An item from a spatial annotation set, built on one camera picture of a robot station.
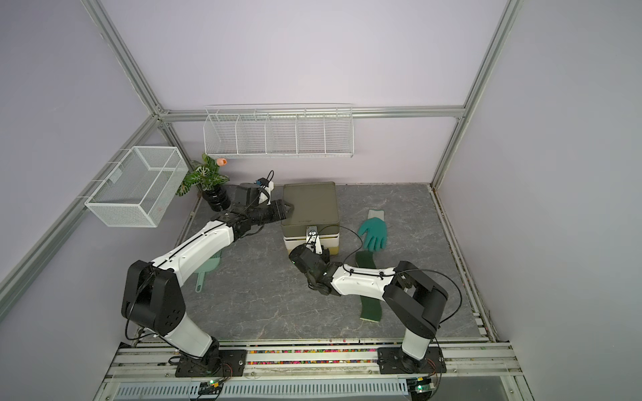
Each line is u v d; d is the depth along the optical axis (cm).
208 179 93
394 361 74
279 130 101
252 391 77
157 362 76
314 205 87
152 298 45
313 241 74
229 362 74
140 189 84
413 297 46
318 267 66
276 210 77
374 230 103
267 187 81
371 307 83
